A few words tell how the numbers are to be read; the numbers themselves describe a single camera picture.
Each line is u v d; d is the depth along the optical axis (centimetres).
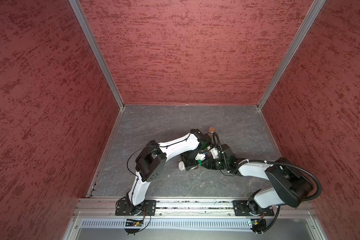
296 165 85
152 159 51
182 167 77
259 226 74
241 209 74
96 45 85
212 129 96
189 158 73
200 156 79
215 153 83
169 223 71
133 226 72
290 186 44
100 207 76
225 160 71
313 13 73
